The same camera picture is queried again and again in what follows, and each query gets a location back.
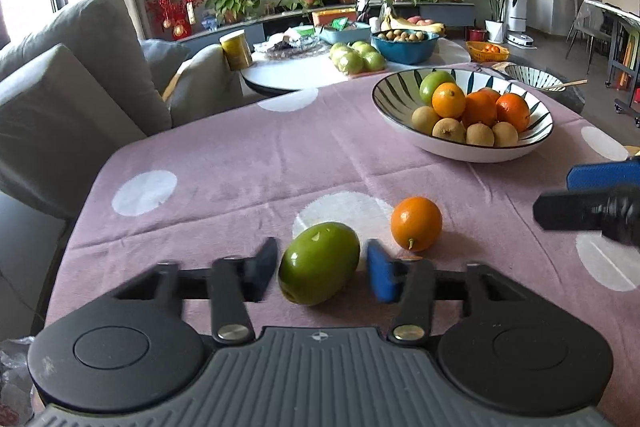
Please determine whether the striped ceramic fruit bowl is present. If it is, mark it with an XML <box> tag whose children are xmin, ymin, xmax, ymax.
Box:
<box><xmin>372</xmin><ymin>68</ymin><xmax>554</xmax><ymax>164</ymax></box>

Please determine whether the orange fruit basket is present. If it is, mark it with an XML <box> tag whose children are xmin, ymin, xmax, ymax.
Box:
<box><xmin>465</xmin><ymin>41</ymin><xmax>510</xmax><ymax>63</ymax></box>

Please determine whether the dark tv cabinet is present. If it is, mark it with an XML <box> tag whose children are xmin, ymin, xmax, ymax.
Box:
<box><xmin>179</xmin><ymin>1</ymin><xmax>476</xmax><ymax>56</ymax></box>

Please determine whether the blue bowl of nuts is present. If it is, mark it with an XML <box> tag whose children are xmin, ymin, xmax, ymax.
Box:
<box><xmin>371</xmin><ymin>29</ymin><xmax>440</xmax><ymax>65</ymax></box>

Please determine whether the glass tray with snacks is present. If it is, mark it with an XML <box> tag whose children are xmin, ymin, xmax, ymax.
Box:
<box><xmin>254</xmin><ymin>34</ymin><xmax>329</xmax><ymax>61</ymax></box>

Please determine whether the small orange kumquat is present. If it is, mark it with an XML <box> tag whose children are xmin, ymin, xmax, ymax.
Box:
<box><xmin>432</xmin><ymin>82</ymin><xmax>466</xmax><ymax>119</ymax></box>
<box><xmin>390</xmin><ymin>196</ymin><xmax>442</xmax><ymax>255</ymax></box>

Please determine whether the large green mango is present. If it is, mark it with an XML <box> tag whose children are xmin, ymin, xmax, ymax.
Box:
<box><xmin>278</xmin><ymin>222</ymin><xmax>360</xmax><ymax>307</ymax></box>

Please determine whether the small green mango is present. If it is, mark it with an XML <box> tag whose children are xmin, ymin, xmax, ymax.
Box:
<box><xmin>419</xmin><ymin>69</ymin><xmax>456</xmax><ymax>106</ymax></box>

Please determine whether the white round coffee table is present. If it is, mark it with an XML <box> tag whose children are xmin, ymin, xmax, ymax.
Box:
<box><xmin>240</xmin><ymin>37</ymin><xmax>472</xmax><ymax>96</ymax></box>

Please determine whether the small orange kumquat back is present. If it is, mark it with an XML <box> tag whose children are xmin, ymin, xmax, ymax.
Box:
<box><xmin>390</xmin><ymin>196</ymin><xmax>442</xmax><ymax>255</ymax></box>

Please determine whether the wooden spoon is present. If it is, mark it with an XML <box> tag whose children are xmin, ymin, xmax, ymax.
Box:
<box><xmin>541</xmin><ymin>79</ymin><xmax>588</xmax><ymax>92</ymax></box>

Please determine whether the light blue snack container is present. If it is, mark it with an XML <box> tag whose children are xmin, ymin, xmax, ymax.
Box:
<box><xmin>319</xmin><ymin>22</ymin><xmax>371</xmax><ymax>46</ymax></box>

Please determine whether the orange tangerine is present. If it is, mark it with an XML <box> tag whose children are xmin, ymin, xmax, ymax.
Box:
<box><xmin>462</xmin><ymin>91</ymin><xmax>498</xmax><ymax>128</ymax></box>
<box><xmin>496</xmin><ymin>93</ymin><xmax>530</xmax><ymax>133</ymax></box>

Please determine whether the red flower decoration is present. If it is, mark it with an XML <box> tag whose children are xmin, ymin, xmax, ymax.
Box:
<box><xmin>144</xmin><ymin>0</ymin><xmax>206</xmax><ymax>40</ymax></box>

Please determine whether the green apples pile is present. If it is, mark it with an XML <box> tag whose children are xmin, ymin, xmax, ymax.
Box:
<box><xmin>329</xmin><ymin>41</ymin><xmax>386</xmax><ymax>76</ymax></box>

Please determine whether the yellow tin can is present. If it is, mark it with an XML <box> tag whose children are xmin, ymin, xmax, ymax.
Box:
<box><xmin>219</xmin><ymin>29</ymin><xmax>253</xmax><ymax>70</ymax></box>

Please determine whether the small striped bowl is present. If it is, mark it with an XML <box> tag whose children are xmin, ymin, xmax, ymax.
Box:
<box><xmin>504</xmin><ymin>64</ymin><xmax>565</xmax><ymax>92</ymax></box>

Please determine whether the banana bunch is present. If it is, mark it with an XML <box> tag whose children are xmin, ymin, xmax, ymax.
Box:
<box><xmin>381</xmin><ymin>5</ymin><xmax>445</xmax><ymax>36</ymax></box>

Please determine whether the pink dotted tablecloth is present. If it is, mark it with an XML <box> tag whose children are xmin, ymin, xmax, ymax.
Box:
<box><xmin>48</xmin><ymin>79</ymin><xmax>639</xmax><ymax>426</ymax></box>

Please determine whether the grey sofa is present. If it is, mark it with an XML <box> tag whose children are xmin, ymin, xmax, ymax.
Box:
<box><xmin>1</xmin><ymin>0</ymin><xmax>243</xmax><ymax>220</ymax></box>

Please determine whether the orange tangerine front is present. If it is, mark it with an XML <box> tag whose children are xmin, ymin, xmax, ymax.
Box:
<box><xmin>496</xmin><ymin>93</ymin><xmax>530</xmax><ymax>133</ymax></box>

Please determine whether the brown kiwi fruit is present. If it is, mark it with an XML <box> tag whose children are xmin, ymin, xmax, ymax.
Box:
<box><xmin>432</xmin><ymin>118</ymin><xmax>465</xmax><ymax>144</ymax></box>

